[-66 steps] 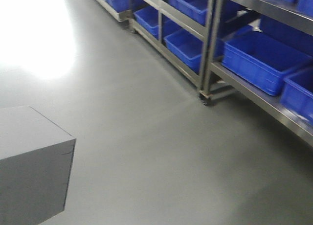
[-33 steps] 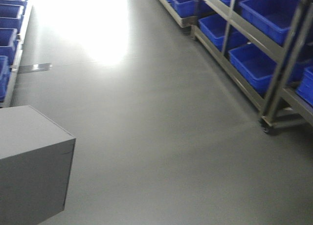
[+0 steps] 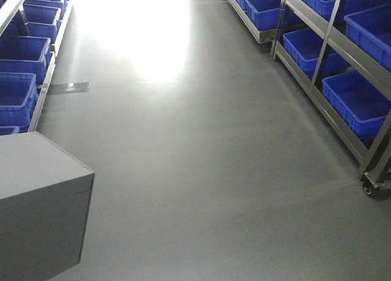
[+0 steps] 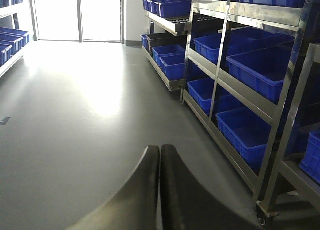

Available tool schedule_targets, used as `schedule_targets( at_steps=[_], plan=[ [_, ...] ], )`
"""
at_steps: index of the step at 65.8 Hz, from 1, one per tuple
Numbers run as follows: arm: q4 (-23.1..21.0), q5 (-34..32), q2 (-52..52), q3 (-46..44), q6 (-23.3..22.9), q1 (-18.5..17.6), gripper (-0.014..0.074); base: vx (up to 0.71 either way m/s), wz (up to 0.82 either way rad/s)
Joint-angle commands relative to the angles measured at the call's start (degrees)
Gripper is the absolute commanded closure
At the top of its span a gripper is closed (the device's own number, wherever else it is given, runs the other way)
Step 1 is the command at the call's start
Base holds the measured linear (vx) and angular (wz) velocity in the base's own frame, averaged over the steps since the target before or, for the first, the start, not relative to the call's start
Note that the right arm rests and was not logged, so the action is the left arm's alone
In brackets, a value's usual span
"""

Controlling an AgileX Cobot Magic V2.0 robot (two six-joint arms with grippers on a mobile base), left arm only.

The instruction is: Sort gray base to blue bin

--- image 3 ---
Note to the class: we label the steel rack on castors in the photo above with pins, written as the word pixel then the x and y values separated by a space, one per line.
pixel 42 88

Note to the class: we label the row of blue bins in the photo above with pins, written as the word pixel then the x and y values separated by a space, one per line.
pixel 357 110
pixel 262 12
pixel 18 100

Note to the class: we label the steel rack with perforated posts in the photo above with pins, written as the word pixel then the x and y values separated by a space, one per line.
pixel 377 159

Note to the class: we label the grey block with square hole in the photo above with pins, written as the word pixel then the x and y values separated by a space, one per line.
pixel 39 201

